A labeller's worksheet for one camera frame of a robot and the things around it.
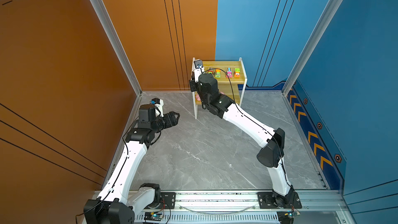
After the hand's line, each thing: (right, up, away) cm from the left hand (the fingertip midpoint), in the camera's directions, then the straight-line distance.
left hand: (174, 114), depth 78 cm
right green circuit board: (+53, -47, -7) cm, 71 cm away
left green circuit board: (-9, -47, -7) cm, 48 cm away
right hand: (+10, +21, -3) cm, 24 cm away
